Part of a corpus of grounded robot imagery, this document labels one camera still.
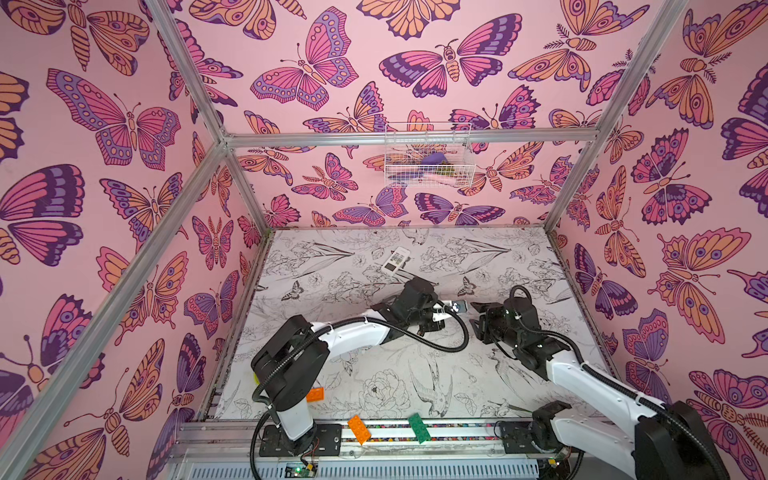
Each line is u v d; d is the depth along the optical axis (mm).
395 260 1092
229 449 735
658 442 401
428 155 964
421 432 742
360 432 741
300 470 721
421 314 717
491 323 756
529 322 638
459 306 712
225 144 926
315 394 801
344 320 536
